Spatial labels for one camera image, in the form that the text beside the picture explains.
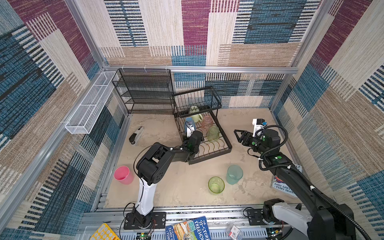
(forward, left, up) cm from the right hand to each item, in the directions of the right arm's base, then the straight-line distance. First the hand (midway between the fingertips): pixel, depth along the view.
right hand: (239, 133), depth 81 cm
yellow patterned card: (-41, +66, -19) cm, 80 cm away
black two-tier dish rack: (+28, +15, -1) cm, 32 cm away
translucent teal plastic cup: (-14, +2, -19) cm, 24 cm away
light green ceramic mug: (+23, +23, -13) cm, 35 cm away
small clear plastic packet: (-42, +7, -19) cm, 46 cm away
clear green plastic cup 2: (-20, +12, -20) cm, 31 cm away
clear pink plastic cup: (+22, +14, -16) cm, 31 cm away
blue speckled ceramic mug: (+16, +27, -7) cm, 32 cm away
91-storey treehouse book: (-40, +23, -18) cm, 50 cm away
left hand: (+12, +25, -12) cm, 31 cm away
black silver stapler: (+11, +63, -17) cm, 66 cm away
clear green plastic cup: (+10, +12, -13) cm, 20 cm away
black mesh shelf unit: (+42, +60, -4) cm, 73 cm away
